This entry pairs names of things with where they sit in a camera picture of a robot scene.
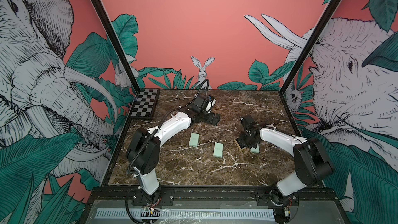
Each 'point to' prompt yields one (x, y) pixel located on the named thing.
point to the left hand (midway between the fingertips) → (214, 114)
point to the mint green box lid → (255, 150)
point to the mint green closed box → (218, 150)
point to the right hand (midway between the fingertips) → (239, 140)
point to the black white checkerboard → (145, 103)
